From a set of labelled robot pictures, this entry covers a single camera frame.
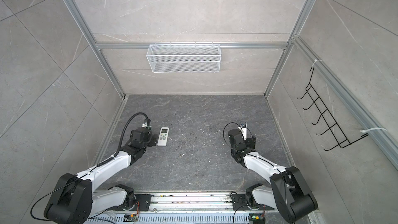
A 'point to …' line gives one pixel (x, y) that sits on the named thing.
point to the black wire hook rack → (342, 141)
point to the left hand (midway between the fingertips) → (144, 129)
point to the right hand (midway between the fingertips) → (243, 132)
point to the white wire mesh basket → (184, 58)
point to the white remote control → (163, 136)
